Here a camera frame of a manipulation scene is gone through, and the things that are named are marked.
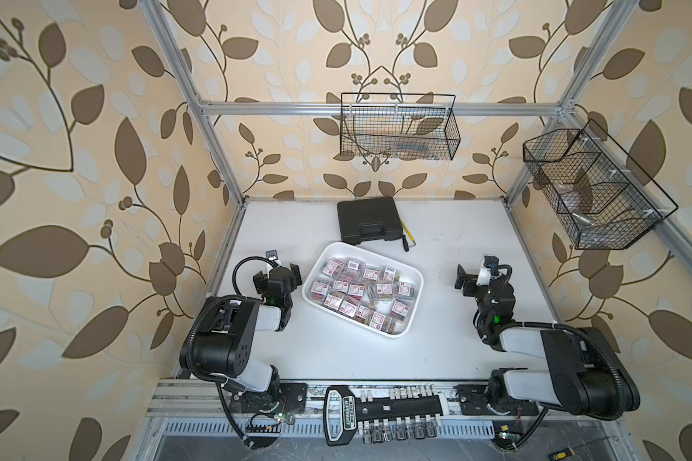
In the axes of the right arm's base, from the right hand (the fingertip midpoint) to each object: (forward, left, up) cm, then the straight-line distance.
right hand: (476, 268), depth 90 cm
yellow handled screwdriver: (-46, -11, -8) cm, 48 cm away
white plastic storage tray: (-5, +33, -3) cm, 34 cm away
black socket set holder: (-37, +26, -7) cm, 46 cm away
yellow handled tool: (+15, +19, -7) cm, 25 cm away
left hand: (+4, +66, -1) cm, 66 cm away
